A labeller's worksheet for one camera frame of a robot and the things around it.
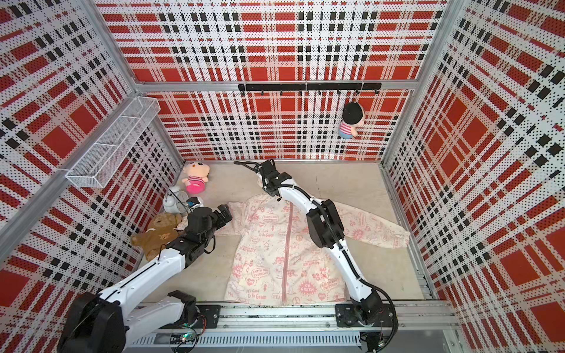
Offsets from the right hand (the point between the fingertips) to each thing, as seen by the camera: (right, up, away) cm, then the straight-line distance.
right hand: (281, 178), depth 103 cm
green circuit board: (-29, -52, -34) cm, 68 cm away
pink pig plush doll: (-42, +2, +5) cm, 43 cm away
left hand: (-22, -13, -16) cm, 31 cm away
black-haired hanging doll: (+31, +27, -10) cm, 42 cm away
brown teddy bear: (-46, -21, -17) cm, 54 cm away
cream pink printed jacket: (-2, -34, -17) cm, 38 cm away
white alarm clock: (-46, -11, -11) cm, 49 cm away
